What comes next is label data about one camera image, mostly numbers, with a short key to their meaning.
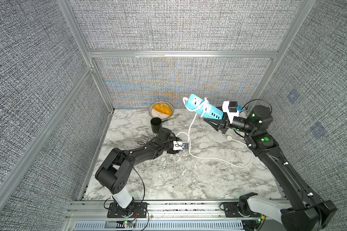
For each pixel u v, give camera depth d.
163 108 1.12
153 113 1.16
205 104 0.55
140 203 0.75
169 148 0.79
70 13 0.72
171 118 1.13
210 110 0.56
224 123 0.54
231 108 0.49
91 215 0.73
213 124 0.59
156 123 1.03
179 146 0.75
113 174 0.46
